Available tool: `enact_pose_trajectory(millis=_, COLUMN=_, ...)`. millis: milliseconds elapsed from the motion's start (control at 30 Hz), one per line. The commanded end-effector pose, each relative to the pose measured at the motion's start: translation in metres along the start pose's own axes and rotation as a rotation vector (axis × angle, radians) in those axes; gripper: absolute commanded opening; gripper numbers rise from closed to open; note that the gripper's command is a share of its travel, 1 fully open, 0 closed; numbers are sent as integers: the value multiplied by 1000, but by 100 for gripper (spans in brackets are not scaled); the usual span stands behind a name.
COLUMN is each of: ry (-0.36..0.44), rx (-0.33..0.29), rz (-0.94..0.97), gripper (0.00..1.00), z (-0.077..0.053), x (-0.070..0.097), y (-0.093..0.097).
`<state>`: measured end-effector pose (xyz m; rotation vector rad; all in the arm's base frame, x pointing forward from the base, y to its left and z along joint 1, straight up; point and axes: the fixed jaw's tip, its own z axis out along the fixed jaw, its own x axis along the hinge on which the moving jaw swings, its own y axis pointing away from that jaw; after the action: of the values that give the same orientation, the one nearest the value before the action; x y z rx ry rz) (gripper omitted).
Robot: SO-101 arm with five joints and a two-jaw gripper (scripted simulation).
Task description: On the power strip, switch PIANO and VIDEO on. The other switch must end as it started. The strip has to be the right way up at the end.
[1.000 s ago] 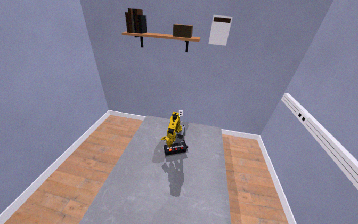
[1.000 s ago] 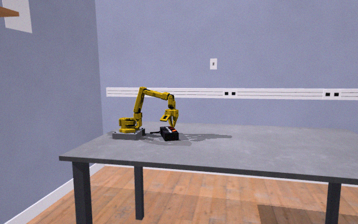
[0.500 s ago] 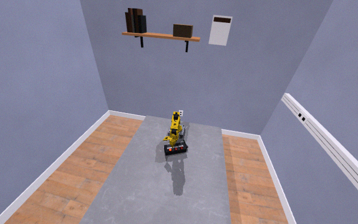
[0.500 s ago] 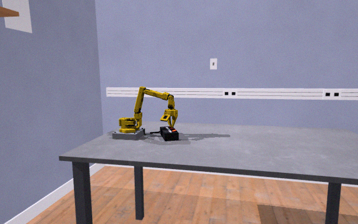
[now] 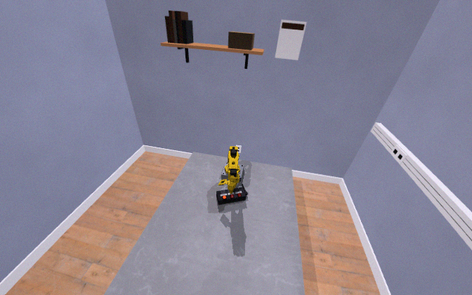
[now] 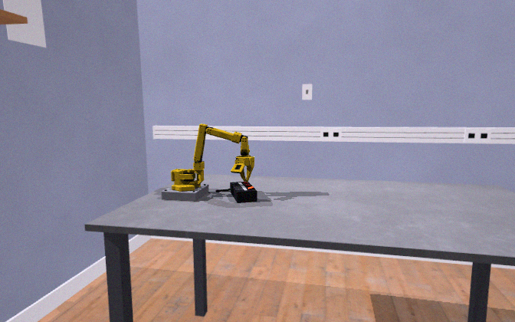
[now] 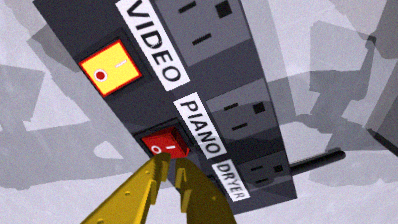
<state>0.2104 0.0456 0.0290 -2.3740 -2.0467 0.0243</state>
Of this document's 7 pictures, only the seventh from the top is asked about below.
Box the black power strip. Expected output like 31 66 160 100
32 0 346 215

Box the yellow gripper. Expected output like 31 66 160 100
80 152 237 224

